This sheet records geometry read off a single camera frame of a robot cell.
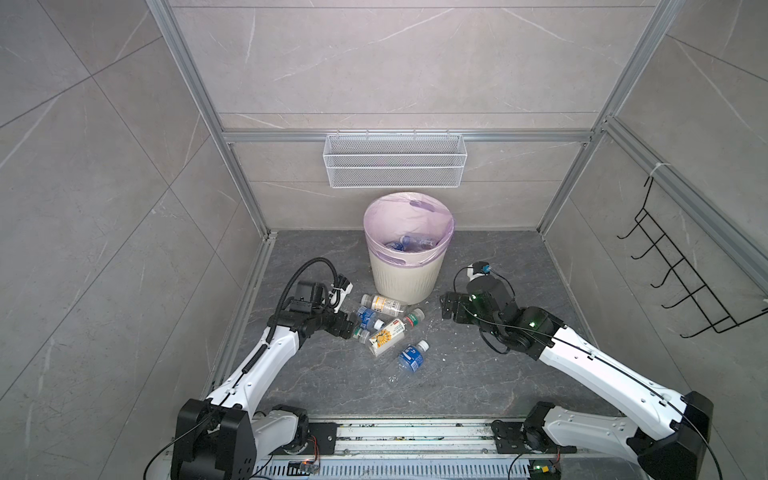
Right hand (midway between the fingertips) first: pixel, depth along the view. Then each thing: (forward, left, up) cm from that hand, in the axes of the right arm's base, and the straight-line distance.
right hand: (452, 298), depth 76 cm
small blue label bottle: (+2, +23, -15) cm, 28 cm away
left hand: (+3, +29, -8) cm, 31 cm away
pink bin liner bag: (+31, +10, -6) cm, 33 cm away
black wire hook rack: (0, -51, +12) cm, 52 cm away
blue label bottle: (+27, +14, -9) cm, 31 cm away
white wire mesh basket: (+50, +14, +9) cm, 52 cm away
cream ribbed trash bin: (+9, +11, -7) cm, 16 cm away
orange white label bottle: (+7, +19, -15) cm, 25 cm away
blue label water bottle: (-11, +11, -15) cm, 21 cm away
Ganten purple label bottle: (+28, +8, -10) cm, 31 cm away
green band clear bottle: (-2, +26, -17) cm, 31 cm away
